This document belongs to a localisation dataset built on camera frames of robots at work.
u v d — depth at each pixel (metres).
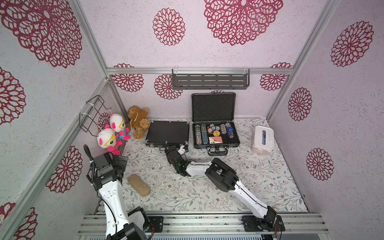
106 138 0.85
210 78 0.93
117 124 0.93
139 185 0.84
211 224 0.76
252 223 0.73
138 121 1.09
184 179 0.89
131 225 0.40
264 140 0.98
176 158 0.80
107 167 0.57
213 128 1.13
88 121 0.77
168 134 1.06
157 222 0.75
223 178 0.62
